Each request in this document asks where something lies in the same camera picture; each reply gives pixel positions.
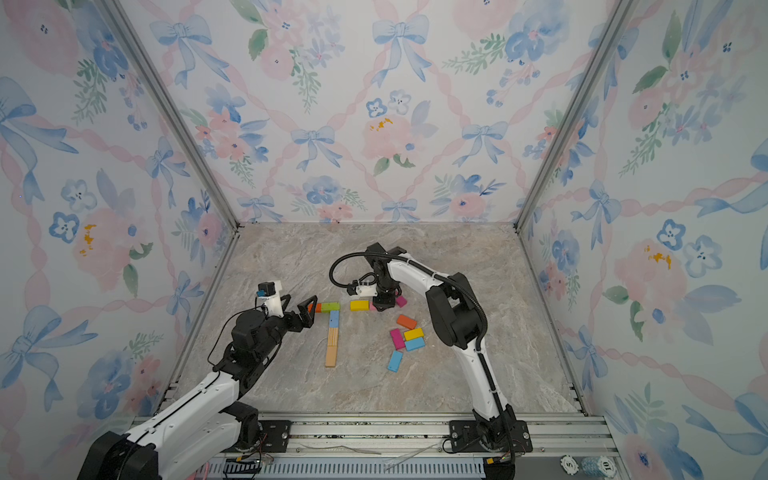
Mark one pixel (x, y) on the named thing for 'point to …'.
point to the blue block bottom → (395, 361)
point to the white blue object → (595, 466)
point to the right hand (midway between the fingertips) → (384, 299)
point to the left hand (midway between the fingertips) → (305, 296)
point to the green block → (327, 307)
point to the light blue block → (334, 318)
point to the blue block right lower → (414, 344)
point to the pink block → (372, 307)
